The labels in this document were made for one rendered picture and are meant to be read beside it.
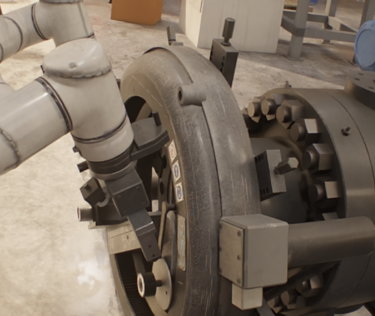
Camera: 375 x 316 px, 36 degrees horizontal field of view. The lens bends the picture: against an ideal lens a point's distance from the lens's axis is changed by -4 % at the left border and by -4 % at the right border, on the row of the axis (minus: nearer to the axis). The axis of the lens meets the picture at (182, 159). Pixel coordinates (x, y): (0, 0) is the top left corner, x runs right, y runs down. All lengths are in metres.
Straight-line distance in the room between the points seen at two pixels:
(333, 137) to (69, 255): 1.25
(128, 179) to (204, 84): 0.33
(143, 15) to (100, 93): 4.96
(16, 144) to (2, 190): 1.90
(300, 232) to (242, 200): 0.12
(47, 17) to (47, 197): 1.48
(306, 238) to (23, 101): 0.52
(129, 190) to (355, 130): 0.65
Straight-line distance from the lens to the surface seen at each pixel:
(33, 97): 0.78
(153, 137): 0.88
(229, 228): 0.99
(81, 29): 1.24
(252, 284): 0.97
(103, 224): 1.48
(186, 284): 1.11
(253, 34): 5.27
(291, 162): 1.01
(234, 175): 1.05
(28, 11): 1.27
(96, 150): 0.85
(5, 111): 0.77
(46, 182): 2.74
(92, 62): 0.78
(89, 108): 0.80
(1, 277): 2.15
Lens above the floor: 1.32
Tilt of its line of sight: 26 degrees down
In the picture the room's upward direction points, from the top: 8 degrees clockwise
